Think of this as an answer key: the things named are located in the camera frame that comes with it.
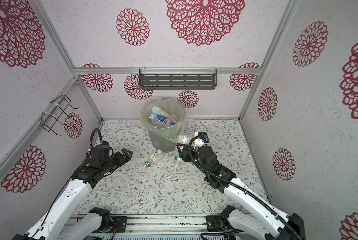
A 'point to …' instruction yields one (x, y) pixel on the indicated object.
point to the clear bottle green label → (182, 139)
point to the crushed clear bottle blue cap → (161, 120)
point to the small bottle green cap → (153, 158)
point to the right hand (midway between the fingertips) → (180, 143)
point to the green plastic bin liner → (171, 106)
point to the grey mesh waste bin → (157, 141)
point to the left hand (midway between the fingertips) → (127, 158)
